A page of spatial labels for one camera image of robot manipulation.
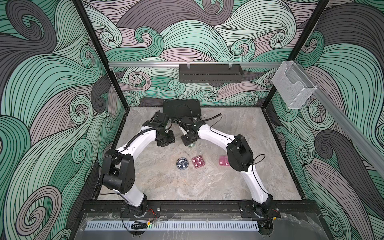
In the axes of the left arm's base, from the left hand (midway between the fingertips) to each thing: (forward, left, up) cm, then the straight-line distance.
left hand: (173, 140), depth 87 cm
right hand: (+4, -7, -8) cm, 11 cm away
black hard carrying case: (+33, 0, -8) cm, 34 cm away
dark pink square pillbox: (-8, -15, -11) cm, 21 cm away
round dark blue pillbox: (-10, -5, -10) cm, 15 cm away
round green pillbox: (+3, -11, -11) cm, 16 cm away
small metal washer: (+31, -23, -12) cm, 40 cm away
